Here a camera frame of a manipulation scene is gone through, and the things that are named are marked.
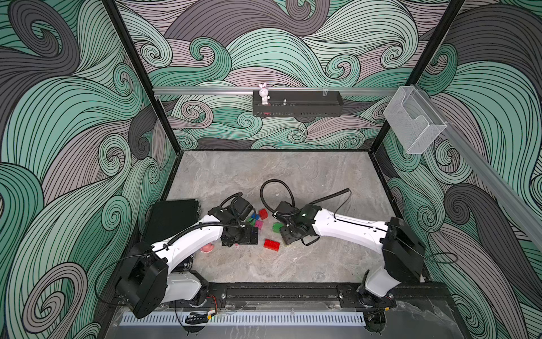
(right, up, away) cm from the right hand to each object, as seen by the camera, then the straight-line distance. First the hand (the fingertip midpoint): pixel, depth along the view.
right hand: (288, 236), depth 82 cm
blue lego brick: (-14, +5, +12) cm, 19 cm away
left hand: (-16, -1, -1) cm, 16 cm away
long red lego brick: (-7, -4, +1) cm, 8 cm away
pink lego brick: (-12, +2, +8) cm, 15 cm away
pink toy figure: (-32, -5, 0) cm, 33 cm away
